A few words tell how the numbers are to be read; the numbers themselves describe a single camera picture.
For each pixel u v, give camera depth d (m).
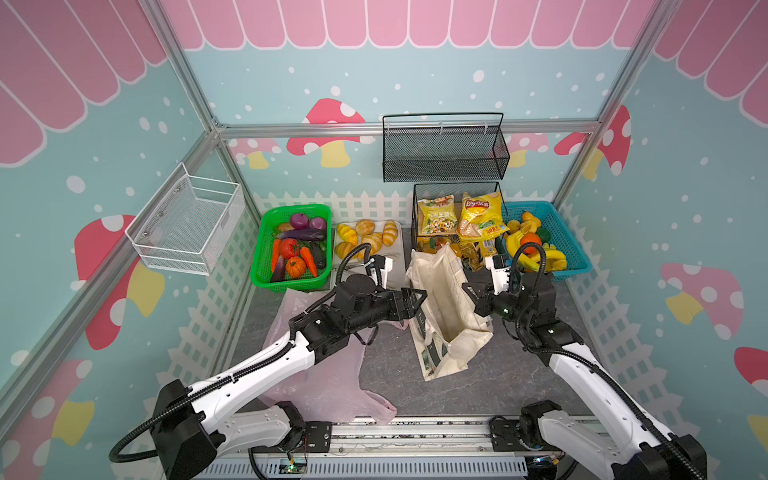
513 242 1.02
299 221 1.12
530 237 1.04
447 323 0.91
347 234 1.16
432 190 1.13
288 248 1.06
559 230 1.09
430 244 1.05
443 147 0.93
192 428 0.38
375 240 1.12
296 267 1.02
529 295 0.56
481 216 0.94
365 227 1.16
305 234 1.11
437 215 0.95
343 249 1.09
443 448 0.74
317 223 1.15
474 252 1.06
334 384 0.80
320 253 1.09
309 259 1.05
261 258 1.15
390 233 1.16
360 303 0.54
